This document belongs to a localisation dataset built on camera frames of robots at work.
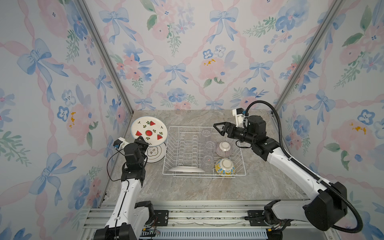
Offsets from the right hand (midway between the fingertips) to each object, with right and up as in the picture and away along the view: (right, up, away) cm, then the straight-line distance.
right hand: (217, 126), depth 74 cm
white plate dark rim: (-36, -17, +21) cm, 45 cm away
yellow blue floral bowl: (+6, -23, +9) cm, 26 cm away
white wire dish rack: (-10, -16, +19) cm, 26 cm away
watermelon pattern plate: (-35, -2, +11) cm, 37 cm away
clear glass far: (-4, -5, +20) cm, 21 cm away
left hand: (-39, -4, +4) cm, 39 cm away
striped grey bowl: (+7, -14, +18) cm, 24 cm away
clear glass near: (-4, -20, +7) cm, 22 cm away
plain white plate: (-15, -23, +5) cm, 28 cm away
